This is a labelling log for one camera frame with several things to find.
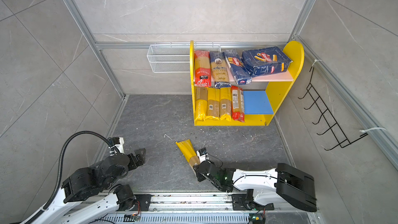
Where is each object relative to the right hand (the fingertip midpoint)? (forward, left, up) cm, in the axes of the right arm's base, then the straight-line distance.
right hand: (195, 166), depth 81 cm
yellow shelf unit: (+40, -44, +9) cm, 61 cm away
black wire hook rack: (-1, -59, +28) cm, 65 cm away
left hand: (+2, +25, +18) cm, 30 cm away
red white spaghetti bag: (+30, -26, +13) cm, 42 cm away
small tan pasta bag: (+8, +4, +2) cm, 9 cm away
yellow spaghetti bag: (+33, -12, +13) cm, 37 cm away
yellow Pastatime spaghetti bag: (+32, -4, +14) cm, 35 cm away
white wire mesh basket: (+62, +17, +27) cm, 69 cm away
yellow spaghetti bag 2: (+31, -19, +14) cm, 39 cm away
